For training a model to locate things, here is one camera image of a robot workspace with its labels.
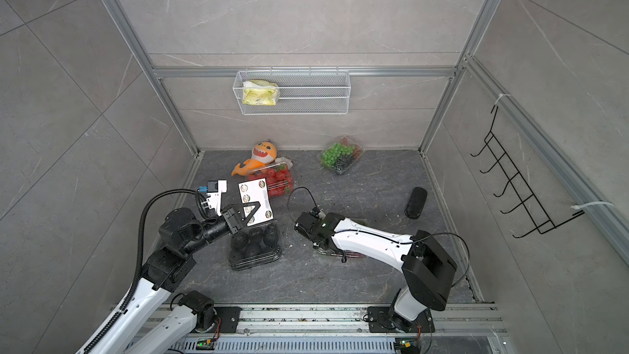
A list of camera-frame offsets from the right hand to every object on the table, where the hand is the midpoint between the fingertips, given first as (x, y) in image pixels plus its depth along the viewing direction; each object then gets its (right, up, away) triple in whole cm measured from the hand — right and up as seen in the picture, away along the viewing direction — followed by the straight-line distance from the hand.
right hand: (340, 236), depth 83 cm
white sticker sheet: (-25, +17, -17) cm, 35 cm away
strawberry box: (-25, +19, +21) cm, 38 cm away
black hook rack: (+47, +11, -25) cm, 54 cm away
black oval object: (+32, +10, +15) cm, 37 cm away
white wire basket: (-19, +56, +17) cm, 61 cm away
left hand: (-23, +14, -19) cm, 33 cm away
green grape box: (+3, +31, +28) cm, 41 cm away
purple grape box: (-1, +3, -28) cm, 28 cm away
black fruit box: (-30, -4, +1) cm, 30 cm away
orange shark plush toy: (-33, +30, +25) cm, 51 cm away
